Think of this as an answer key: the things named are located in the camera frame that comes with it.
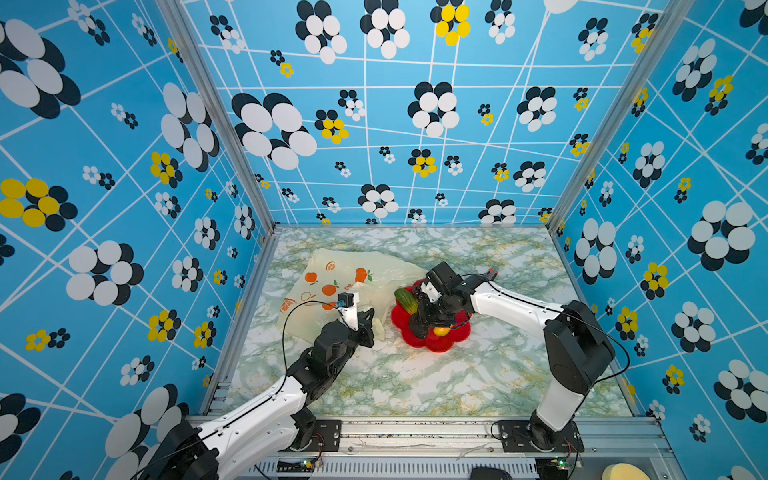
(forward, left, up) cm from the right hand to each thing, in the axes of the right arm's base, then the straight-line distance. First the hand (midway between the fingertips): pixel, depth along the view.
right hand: (421, 322), depth 88 cm
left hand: (-2, +13, +10) cm, 16 cm away
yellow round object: (-35, -44, -4) cm, 57 cm away
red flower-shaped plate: (0, -12, -5) cm, 13 cm away
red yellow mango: (-2, -6, -3) cm, 7 cm away
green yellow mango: (+7, +4, +2) cm, 8 cm away
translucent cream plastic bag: (+16, +34, +1) cm, 38 cm away
